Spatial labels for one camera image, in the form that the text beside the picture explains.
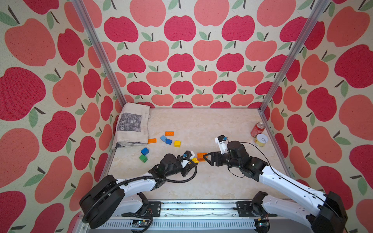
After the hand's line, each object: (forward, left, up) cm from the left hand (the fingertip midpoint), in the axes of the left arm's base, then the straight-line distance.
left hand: (195, 164), depth 79 cm
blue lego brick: (+22, +18, -12) cm, 30 cm away
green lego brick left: (+8, +33, -10) cm, 35 cm away
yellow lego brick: (+19, +11, -10) cm, 25 cm away
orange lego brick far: (+28, +17, -11) cm, 35 cm away
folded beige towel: (+32, +44, -6) cm, 55 cm away
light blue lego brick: (+24, +22, -11) cm, 34 cm away
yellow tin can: (+20, -45, -5) cm, 49 cm away
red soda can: (+25, -43, -1) cm, 50 cm away
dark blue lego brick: (+14, +33, -11) cm, 37 cm away
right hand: (+1, -6, +4) cm, 8 cm away
